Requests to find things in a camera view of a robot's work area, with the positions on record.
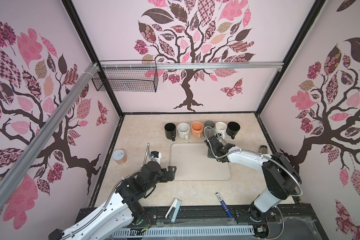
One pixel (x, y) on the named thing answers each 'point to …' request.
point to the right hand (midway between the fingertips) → (213, 149)
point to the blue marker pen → (224, 205)
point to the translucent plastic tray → (193, 163)
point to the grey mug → (209, 131)
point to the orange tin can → (119, 156)
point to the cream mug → (183, 130)
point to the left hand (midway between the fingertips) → (169, 171)
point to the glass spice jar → (263, 149)
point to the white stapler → (173, 211)
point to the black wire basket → (126, 79)
